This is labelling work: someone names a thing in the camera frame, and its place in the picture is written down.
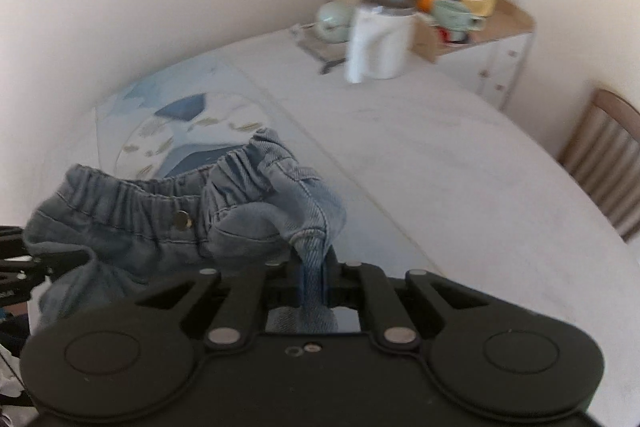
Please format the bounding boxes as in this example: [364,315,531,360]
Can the wooden slat chair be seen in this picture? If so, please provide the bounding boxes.
[558,88,639,243]

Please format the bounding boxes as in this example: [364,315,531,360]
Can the white drawer cabinet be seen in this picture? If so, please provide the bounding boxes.
[436,32,533,110]

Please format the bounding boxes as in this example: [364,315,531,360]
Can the blue denim jeans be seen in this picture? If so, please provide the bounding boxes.
[23,129,346,334]

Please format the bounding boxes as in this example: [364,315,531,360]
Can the green ceramic cup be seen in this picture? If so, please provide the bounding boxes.
[431,0,486,32]

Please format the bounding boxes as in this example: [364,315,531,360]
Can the blue patterned table mat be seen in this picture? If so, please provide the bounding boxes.
[96,52,436,277]

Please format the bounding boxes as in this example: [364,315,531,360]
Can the pale green teapot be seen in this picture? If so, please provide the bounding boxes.
[314,1,355,43]

